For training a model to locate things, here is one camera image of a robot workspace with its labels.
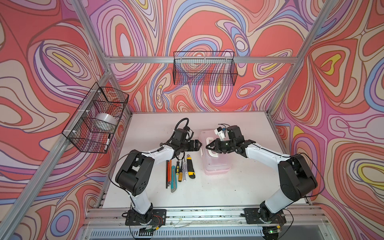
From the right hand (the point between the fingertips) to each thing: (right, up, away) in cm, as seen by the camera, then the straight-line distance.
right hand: (208, 150), depth 85 cm
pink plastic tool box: (+3, -6, -5) cm, 8 cm away
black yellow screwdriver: (-18, -13, +3) cm, 22 cm away
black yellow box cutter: (-9, -14, +1) cm, 17 cm away
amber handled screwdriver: (-16, -16, 0) cm, 23 cm away
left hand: (-5, +3, +7) cm, 9 cm away
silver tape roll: (-52, +18, -12) cm, 56 cm away
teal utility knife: (-20, -17, -1) cm, 26 cm away
